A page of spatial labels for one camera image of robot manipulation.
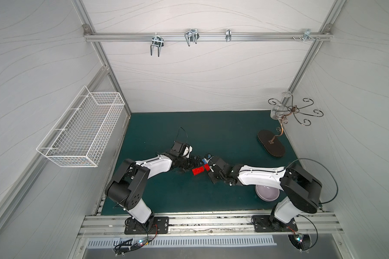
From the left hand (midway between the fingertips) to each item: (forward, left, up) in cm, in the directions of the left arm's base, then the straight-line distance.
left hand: (199, 166), depth 88 cm
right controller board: (-33, -47, -7) cm, 58 cm away
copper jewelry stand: (+16, -48, -3) cm, 50 cm away
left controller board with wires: (-36, +33, -4) cm, 49 cm away
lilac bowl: (-15, -32, +4) cm, 36 cm away
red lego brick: (-2, +1, -1) cm, 2 cm away
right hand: (-1, -6, -1) cm, 7 cm away
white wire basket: (+1, +51, +27) cm, 58 cm away
